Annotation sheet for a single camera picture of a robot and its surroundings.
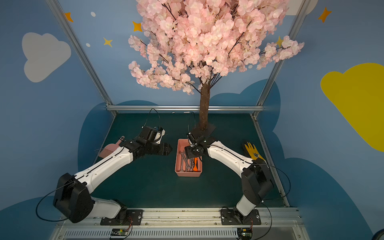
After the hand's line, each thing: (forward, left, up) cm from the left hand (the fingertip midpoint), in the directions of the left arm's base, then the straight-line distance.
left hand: (167, 146), depth 84 cm
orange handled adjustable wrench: (-7, -16, -15) cm, 23 cm away
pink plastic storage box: (-1, -7, -16) cm, 18 cm away
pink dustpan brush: (+7, +43, -16) cm, 46 cm away
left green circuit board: (-39, +21, -17) cm, 48 cm away
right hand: (0, -14, -4) cm, 15 cm away
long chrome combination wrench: (-7, -13, -14) cm, 20 cm away
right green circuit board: (-38, -42, -18) cm, 59 cm away
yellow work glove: (+6, -54, -14) cm, 56 cm away
